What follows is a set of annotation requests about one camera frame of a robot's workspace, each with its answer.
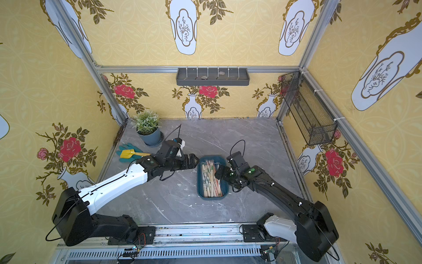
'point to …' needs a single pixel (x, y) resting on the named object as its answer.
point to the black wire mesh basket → (316, 125)
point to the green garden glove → (127, 147)
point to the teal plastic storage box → (209, 187)
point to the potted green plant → (147, 126)
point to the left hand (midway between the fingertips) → (195, 162)
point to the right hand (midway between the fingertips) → (220, 179)
